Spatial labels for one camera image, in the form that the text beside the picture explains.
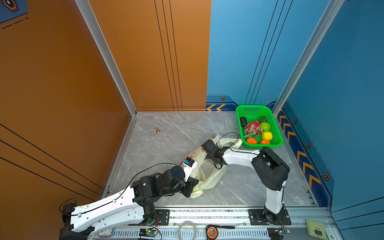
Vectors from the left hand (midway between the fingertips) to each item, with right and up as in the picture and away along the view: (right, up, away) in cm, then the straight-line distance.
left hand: (199, 182), depth 67 cm
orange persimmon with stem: (+43, +15, +30) cm, 55 cm away
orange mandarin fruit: (+34, +16, +30) cm, 48 cm away
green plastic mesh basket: (+42, +36, +49) cm, 74 cm away
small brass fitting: (-30, +21, +41) cm, 55 cm away
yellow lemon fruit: (+46, +19, +33) cm, 59 cm away
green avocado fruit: (+47, +30, +43) cm, 71 cm away
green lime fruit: (+46, +25, +36) cm, 63 cm away
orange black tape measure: (+5, -23, 0) cm, 23 cm away
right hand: (+7, +8, +30) cm, 32 cm away
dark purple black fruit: (+33, +28, +41) cm, 60 cm away
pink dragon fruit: (+37, +24, +33) cm, 55 cm away
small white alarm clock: (-43, -24, +1) cm, 50 cm away
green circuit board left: (-25, -26, +4) cm, 36 cm away
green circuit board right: (+37, -26, +4) cm, 45 cm away
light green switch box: (+54, -23, +2) cm, 58 cm away
